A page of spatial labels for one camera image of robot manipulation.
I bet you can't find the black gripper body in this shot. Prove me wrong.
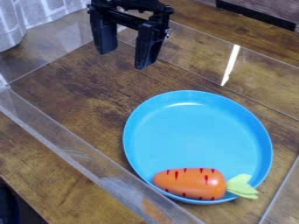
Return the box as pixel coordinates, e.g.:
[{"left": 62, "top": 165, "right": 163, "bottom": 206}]
[{"left": 88, "top": 0, "right": 174, "bottom": 30}]

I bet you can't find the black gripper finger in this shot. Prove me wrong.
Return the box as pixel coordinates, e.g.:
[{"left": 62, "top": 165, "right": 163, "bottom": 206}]
[
  {"left": 91, "top": 18, "right": 118, "bottom": 54},
  {"left": 135, "top": 22, "right": 164, "bottom": 70}
]

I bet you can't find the blue round plastic tray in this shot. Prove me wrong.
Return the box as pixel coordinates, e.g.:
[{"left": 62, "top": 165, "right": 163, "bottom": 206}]
[{"left": 123, "top": 90, "right": 274, "bottom": 205}]

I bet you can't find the orange toy carrot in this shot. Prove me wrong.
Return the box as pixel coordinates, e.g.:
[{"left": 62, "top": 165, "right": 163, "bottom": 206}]
[{"left": 152, "top": 168, "right": 258, "bottom": 200}]

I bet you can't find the white grid curtain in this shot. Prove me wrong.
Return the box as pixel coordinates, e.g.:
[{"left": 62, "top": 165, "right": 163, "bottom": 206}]
[{"left": 0, "top": 0, "right": 91, "bottom": 53}]

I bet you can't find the clear acrylic enclosure wall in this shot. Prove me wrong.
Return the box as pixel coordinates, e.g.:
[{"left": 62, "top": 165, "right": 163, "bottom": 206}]
[{"left": 0, "top": 6, "right": 299, "bottom": 224}]

